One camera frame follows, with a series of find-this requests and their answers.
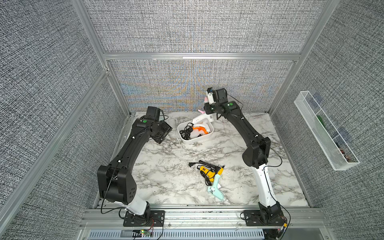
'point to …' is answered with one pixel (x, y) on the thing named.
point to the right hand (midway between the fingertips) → (207, 101)
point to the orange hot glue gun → (199, 128)
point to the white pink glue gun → (204, 115)
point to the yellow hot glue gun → (211, 172)
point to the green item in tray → (320, 118)
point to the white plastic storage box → (205, 123)
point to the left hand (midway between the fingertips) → (172, 130)
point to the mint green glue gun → (214, 189)
